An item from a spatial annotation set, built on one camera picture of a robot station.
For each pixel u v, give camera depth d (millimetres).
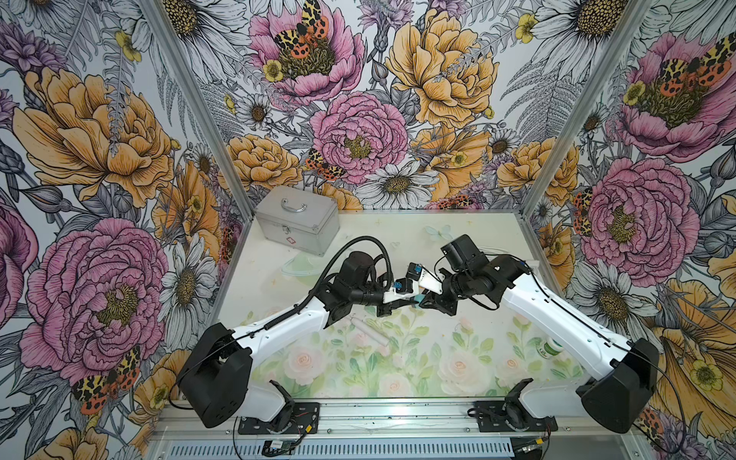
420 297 742
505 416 673
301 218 1008
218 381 416
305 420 736
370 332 889
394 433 722
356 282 630
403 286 617
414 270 652
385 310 677
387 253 616
